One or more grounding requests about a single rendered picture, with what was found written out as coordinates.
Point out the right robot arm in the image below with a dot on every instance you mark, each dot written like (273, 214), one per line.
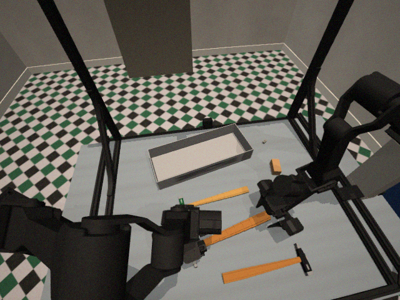
(88, 260)

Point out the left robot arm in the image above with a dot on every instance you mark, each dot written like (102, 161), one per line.
(377, 94)

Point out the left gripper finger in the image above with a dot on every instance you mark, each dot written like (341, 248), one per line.
(261, 198)
(277, 224)

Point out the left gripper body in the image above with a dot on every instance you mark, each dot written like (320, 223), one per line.
(291, 225)

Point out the orange rectangular block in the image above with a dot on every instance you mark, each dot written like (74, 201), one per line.
(275, 167)

